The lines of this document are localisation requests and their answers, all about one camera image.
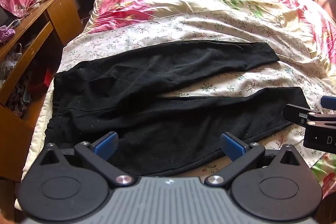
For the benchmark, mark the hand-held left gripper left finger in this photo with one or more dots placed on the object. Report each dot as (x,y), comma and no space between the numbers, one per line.
(106,145)

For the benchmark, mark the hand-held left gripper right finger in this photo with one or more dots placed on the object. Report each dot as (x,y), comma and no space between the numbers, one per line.
(232,146)

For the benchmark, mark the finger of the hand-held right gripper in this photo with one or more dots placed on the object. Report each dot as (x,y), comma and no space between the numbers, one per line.
(296,113)
(329,102)

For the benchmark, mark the black pants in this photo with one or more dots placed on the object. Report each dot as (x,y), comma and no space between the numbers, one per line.
(157,119)

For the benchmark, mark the white quilted mattress pad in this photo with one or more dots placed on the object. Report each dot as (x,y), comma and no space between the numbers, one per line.
(39,121)

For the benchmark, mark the red box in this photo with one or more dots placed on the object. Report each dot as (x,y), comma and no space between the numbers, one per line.
(42,81)

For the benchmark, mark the small floral bed sheet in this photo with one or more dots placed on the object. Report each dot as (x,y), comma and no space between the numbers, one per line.
(199,29)

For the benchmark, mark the wooden desk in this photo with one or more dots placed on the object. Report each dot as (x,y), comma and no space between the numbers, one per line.
(65,11)

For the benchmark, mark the pink floral quilt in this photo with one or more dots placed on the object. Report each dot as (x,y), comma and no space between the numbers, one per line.
(199,1)

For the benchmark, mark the purple cloth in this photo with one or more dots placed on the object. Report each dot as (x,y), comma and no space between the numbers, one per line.
(5,34)

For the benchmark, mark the black monitor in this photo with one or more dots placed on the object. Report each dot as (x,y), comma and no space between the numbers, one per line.
(6,16)

